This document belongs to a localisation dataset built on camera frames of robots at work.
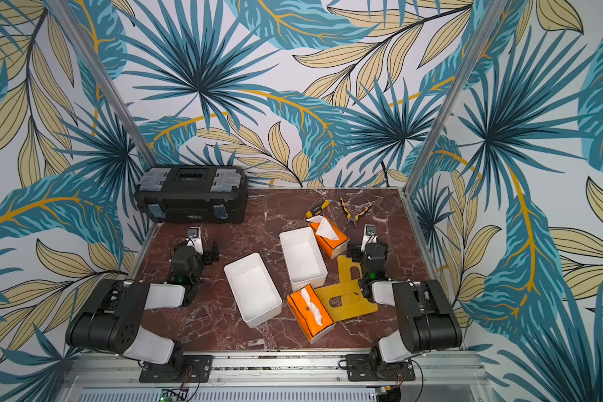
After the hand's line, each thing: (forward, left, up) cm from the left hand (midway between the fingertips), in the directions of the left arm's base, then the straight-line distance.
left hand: (201, 242), depth 92 cm
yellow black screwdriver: (+21, -44, -5) cm, 49 cm away
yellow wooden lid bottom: (-18, -52, -7) cm, 55 cm away
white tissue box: (-15, -21, -8) cm, 26 cm away
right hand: (+2, -61, +2) cm, 61 cm away
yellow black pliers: (+19, -58, -6) cm, 61 cm away
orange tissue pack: (+2, -49, +1) cm, 49 cm away
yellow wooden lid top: (-4, -54, -7) cm, 55 cm away
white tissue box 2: (-1, -38, -7) cm, 39 cm away
